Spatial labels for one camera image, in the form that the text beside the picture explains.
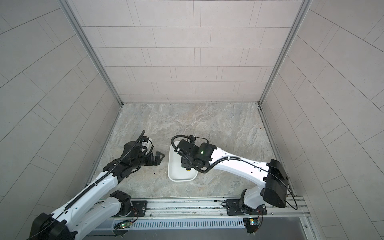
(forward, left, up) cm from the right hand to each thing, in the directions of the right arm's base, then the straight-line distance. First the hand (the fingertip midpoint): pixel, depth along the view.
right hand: (185, 164), depth 74 cm
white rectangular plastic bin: (0, +6, -11) cm, 13 cm away
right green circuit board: (-25, -29, -13) cm, 41 cm away
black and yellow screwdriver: (-4, -2, +3) cm, 5 cm away
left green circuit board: (-22, +29, -9) cm, 37 cm away
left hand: (+8, +14, -3) cm, 16 cm away
